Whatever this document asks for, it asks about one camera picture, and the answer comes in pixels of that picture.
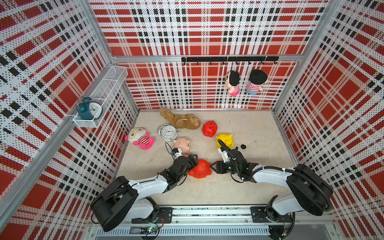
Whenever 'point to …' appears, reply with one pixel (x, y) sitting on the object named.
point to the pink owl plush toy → (139, 136)
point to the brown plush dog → (187, 121)
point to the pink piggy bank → (183, 144)
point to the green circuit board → (149, 230)
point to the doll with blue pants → (257, 78)
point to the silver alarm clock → (168, 132)
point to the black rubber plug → (243, 146)
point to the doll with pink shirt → (232, 82)
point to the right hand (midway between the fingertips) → (215, 166)
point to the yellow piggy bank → (227, 138)
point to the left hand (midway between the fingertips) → (197, 158)
